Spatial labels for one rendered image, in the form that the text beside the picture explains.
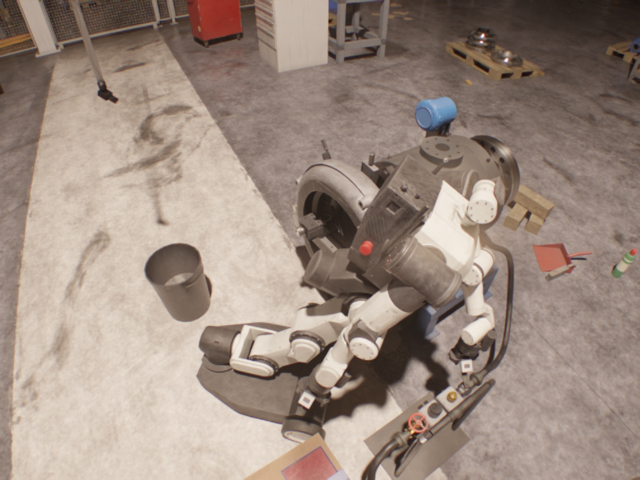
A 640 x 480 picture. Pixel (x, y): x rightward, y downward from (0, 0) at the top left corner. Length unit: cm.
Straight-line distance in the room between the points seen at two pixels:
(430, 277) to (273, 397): 119
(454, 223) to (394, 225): 15
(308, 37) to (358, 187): 405
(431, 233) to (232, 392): 127
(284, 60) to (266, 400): 435
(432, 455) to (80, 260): 252
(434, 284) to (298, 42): 474
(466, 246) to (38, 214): 332
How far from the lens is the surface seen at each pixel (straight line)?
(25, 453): 239
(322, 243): 180
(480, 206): 93
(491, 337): 142
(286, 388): 185
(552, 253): 303
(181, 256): 230
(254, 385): 187
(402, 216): 93
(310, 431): 175
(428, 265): 81
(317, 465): 142
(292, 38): 528
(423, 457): 196
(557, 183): 381
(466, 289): 133
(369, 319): 95
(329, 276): 116
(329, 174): 158
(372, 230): 98
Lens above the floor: 186
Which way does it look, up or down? 45 degrees down
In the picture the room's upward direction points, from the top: straight up
